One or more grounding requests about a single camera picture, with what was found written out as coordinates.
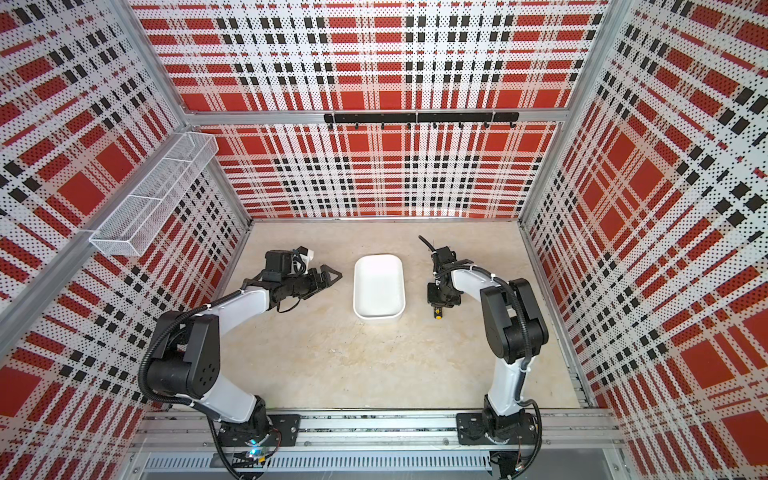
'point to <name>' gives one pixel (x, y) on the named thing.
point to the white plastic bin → (379, 292)
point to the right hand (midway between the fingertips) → (440, 301)
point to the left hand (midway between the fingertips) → (337, 279)
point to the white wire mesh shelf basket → (137, 221)
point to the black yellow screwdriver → (438, 312)
